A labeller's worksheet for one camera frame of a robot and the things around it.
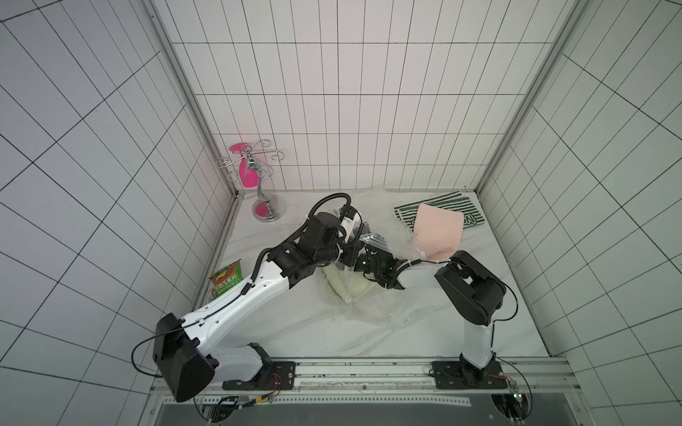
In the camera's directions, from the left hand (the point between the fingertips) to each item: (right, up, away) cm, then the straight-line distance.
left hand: (357, 249), depth 73 cm
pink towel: (+33, +3, +29) cm, 44 cm away
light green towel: (-2, -13, +12) cm, 18 cm away
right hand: (-7, -3, +18) cm, 20 cm away
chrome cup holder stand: (-38, +12, +40) cm, 56 cm away
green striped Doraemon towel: (+45, +16, +41) cm, 63 cm away
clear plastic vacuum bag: (+1, -19, +12) cm, 23 cm away
